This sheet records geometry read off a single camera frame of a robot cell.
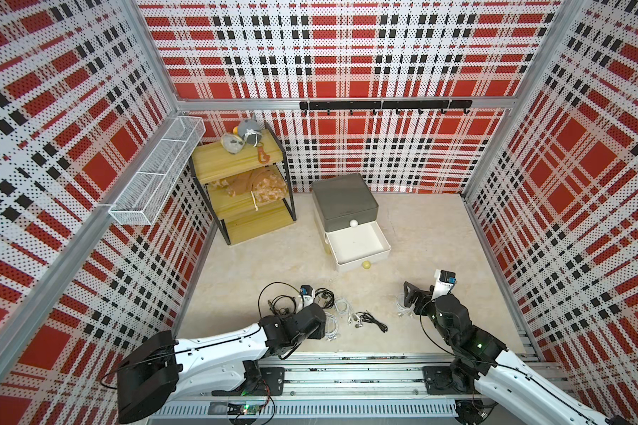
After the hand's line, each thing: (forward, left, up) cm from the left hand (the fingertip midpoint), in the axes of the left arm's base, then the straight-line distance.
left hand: (322, 318), depth 83 cm
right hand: (+8, -31, +8) cm, 33 cm away
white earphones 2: (-5, -3, -2) cm, 6 cm away
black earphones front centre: (+1, -14, -2) cm, 15 cm away
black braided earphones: (+6, -2, -2) cm, 6 cm away
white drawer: (+24, -14, +6) cm, 29 cm away
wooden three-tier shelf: (+33, +31, +13) cm, 47 cm away
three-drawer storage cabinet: (+30, -8, +18) cm, 36 cm away
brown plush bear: (+37, +19, +24) cm, 48 cm away
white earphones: (-1, -26, +10) cm, 27 cm away
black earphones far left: (+3, +13, -2) cm, 14 cm away
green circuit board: (-24, +18, 0) cm, 30 cm away
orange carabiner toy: (+43, +20, +31) cm, 56 cm away
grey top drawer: (+36, -8, +17) cm, 41 cm away
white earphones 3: (+4, -7, -1) cm, 8 cm away
